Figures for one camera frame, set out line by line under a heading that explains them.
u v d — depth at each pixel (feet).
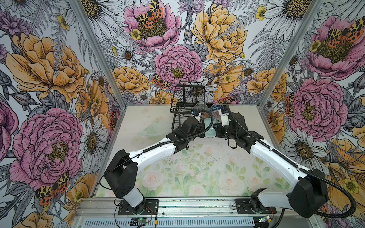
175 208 2.49
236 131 1.98
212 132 2.45
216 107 3.45
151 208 2.41
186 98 3.90
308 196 1.30
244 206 2.43
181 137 2.04
